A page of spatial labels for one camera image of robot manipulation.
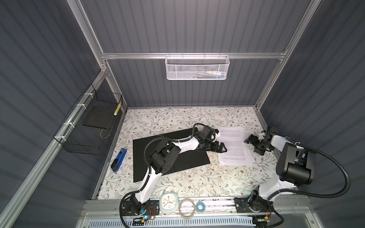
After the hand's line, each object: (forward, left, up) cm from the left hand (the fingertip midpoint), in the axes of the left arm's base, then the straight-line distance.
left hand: (222, 149), depth 91 cm
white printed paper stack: (-2, -11, -4) cm, 11 cm away
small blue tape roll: (-32, +18, -4) cm, 37 cm away
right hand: (+2, -21, -1) cm, 22 cm away
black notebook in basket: (+12, +71, +23) cm, 76 cm away
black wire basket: (+4, +75, +23) cm, 79 cm away
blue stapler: (-4, +67, -2) cm, 67 cm away
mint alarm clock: (-28, +34, -1) cm, 44 cm away
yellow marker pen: (+17, +63, +24) cm, 69 cm away
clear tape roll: (-30, +25, -6) cm, 40 cm away
